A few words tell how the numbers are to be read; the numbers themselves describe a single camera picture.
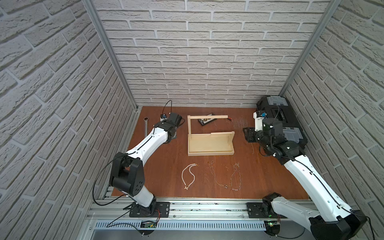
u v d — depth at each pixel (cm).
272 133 53
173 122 68
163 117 78
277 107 101
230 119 113
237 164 90
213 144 98
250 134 64
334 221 37
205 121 110
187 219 73
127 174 44
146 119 111
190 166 89
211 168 88
